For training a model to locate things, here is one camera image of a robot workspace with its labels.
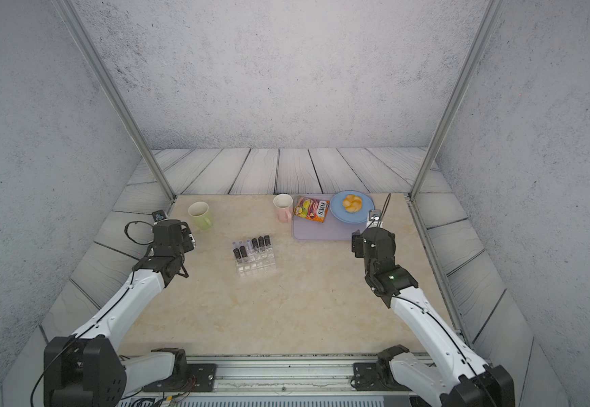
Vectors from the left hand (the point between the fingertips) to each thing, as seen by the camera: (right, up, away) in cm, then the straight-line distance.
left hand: (179, 234), depth 84 cm
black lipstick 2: (+25, -4, +10) cm, 28 cm away
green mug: (+1, +4, +17) cm, 18 cm away
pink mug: (+33, +10, +21) cm, 40 cm away
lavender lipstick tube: (+21, -5, +10) cm, 23 cm away
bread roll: (+63, +11, +30) cm, 70 cm away
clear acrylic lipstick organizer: (+23, -12, +14) cm, 29 cm away
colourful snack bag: (+45, +9, +27) cm, 53 cm away
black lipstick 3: (+27, -3, +10) cm, 30 cm away
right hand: (+61, +1, -6) cm, 62 cm away
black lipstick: (+23, -4, +9) cm, 25 cm away
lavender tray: (+53, 0, +27) cm, 59 cm away
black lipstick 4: (+17, -8, +9) cm, 21 cm away
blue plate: (+56, +8, +30) cm, 64 cm away
